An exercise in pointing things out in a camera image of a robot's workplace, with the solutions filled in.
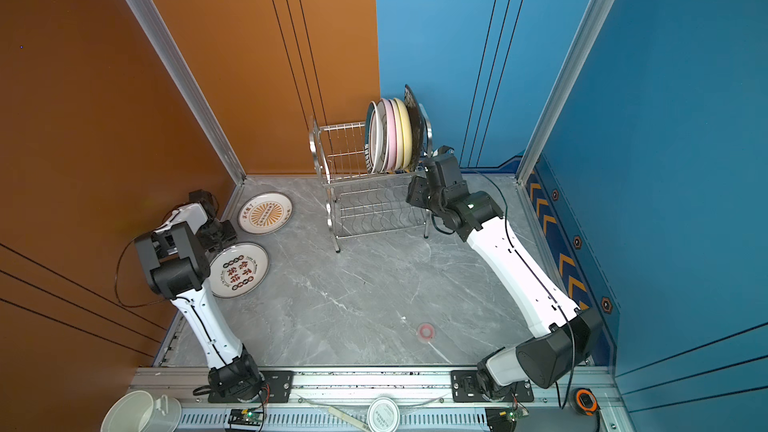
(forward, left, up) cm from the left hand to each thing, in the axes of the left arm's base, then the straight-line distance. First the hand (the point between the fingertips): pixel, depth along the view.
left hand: (227, 239), depth 101 cm
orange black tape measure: (-46, -102, +4) cm, 112 cm away
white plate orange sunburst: (+12, -10, 0) cm, 15 cm away
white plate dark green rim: (+16, -50, +32) cm, 61 cm away
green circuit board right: (-48, -86, +1) cm, 99 cm away
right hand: (-4, -62, +31) cm, 70 cm away
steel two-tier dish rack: (+13, -45, +5) cm, 47 cm away
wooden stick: (-50, -48, -1) cm, 70 cm away
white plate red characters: (-11, -8, 0) cm, 14 cm away
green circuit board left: (-49, -22, -2) cm, 54 cm away
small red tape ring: (-29, -65, +1) cm, 72 cm away
